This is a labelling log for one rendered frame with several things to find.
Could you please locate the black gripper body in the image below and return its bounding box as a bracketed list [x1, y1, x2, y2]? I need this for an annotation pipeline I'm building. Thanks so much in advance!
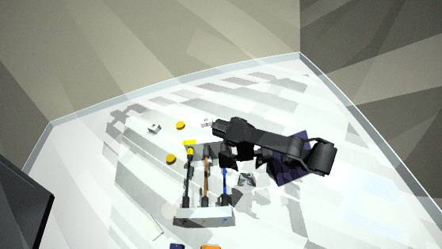
[218, 146, 274, 169]

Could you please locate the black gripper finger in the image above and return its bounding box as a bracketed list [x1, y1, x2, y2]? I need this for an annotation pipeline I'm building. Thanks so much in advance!
[228, 162, 238, 172]
[255, 157, 265, 170]

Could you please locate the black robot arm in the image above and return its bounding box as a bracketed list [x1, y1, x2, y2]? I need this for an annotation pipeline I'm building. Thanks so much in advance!
[211, 117, 337, 177]

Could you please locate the yellow flat disc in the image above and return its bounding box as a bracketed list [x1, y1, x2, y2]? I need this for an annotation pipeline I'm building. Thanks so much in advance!
[166, 154, 176, 164]
[175, 121, 185, 130]

